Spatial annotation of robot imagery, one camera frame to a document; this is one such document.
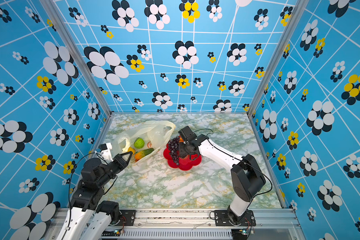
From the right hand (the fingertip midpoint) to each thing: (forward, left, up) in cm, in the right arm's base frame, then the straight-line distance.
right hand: (183, 149), depth 88 cm
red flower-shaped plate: (-5, -2, -9) cm, 10 cm away
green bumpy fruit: (+7, +29, -4) cm, 30 cm away
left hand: (-11, +23, +15) cm, 30 cm away
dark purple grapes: (+4, +7, -3) cm, 8 cm away
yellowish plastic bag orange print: (+11, +27, -8) cm, 30 cm away
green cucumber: (0, +27, -6) cm, 28 cm away
